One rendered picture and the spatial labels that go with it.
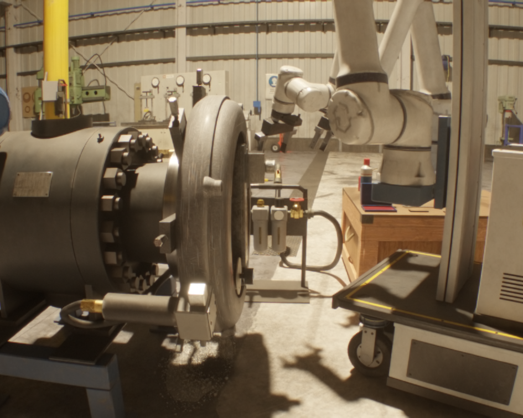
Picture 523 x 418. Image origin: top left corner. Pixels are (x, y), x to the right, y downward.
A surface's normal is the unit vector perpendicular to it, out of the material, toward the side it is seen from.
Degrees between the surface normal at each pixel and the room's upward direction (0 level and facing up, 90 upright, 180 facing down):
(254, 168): 92
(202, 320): 112
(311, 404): 0
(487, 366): 90
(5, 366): 90
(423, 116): 90
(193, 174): 62
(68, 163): 48
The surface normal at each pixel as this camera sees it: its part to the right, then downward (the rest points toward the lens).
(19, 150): -0.04, -0.66
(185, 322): -0.06, 0.56
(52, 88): 0.57, 0.17
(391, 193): -0.61, 0.16
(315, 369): 0.00, -0.98
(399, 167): -0.47, -0.20
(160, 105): -0.34, 0.19
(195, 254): -0.05, 0.26
